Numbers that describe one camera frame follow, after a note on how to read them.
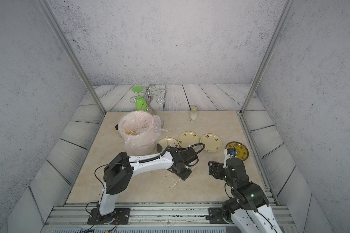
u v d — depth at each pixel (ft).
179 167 2.08
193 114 3.67
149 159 1.75
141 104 3.33
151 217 2.43
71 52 2.85
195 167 2.34
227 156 2.12
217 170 2.06
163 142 3.33
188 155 2.20
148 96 3.03
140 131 2.92
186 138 3.37
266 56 2.87
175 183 2.75
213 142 3.39
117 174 1.58
